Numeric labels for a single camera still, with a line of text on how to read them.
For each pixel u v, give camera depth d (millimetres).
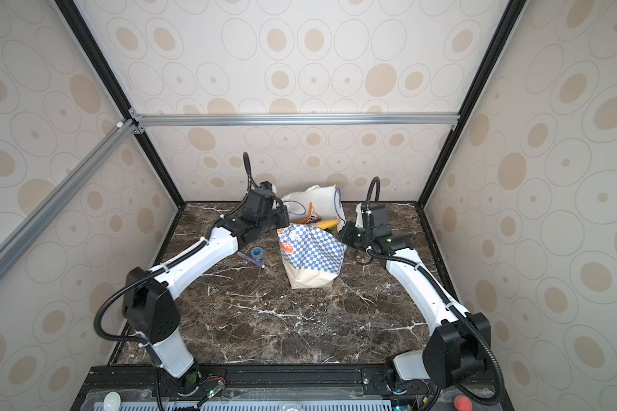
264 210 651
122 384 735
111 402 697
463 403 678
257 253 1010
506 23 701
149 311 448
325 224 824
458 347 401
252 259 1000
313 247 833
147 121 925
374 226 604
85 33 712
